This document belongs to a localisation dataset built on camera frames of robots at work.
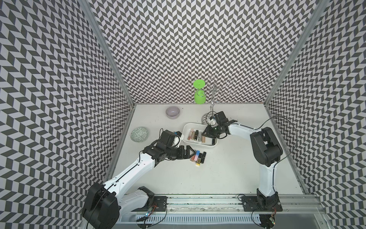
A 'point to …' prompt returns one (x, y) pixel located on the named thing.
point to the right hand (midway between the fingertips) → (204, 135)
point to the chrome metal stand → (217, 89)
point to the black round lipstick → (204, 154)
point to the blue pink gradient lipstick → (197, 155)
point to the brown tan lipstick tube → (193, 135)
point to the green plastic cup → (199, 94)
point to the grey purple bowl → (172, 112)
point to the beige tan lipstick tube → (203, 139)
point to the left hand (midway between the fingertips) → (189, 155)
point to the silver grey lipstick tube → (199, 136)
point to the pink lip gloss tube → (190, 134)
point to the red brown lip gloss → (192, 158)
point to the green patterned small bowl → (139, 134)
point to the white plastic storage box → (186, 128)
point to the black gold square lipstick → (198, 162)
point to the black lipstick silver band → (213, 141)
